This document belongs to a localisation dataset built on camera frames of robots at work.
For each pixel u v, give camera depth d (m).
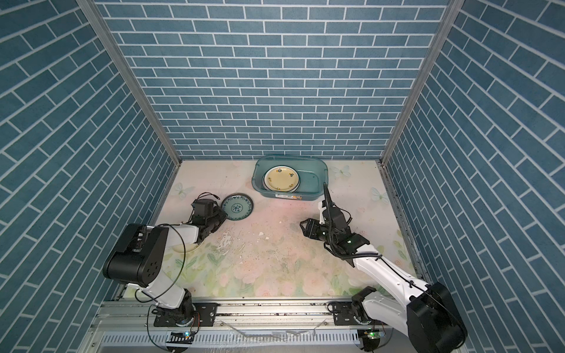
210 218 0.79
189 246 0.89
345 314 0.74
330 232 0.63
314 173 1.16
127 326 0.73
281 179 1.11
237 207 1.02
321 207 0.77
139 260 0.46
